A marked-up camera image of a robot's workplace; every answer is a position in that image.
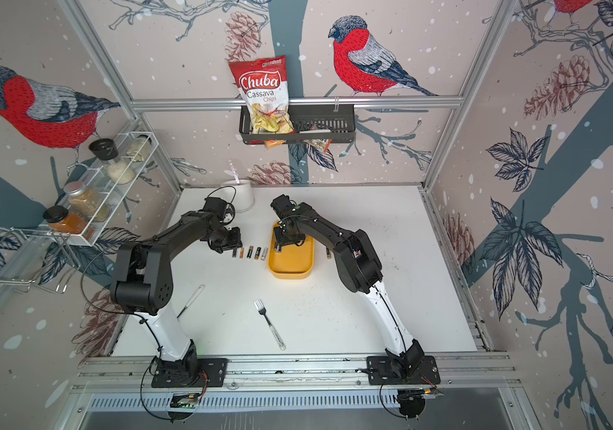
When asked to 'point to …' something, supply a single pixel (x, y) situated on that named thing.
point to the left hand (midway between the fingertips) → (243, 238)
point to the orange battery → (242, 253)
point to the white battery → (263, 253)
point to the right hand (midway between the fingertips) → (281, 241)
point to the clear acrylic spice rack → (95, 177)
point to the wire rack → (20, 253)
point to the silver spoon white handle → (197, 293)
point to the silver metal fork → (262, 309)
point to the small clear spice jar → (139, 149)
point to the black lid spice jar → (118, 169)
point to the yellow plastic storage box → (292, 262)
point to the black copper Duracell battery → (250, 251)
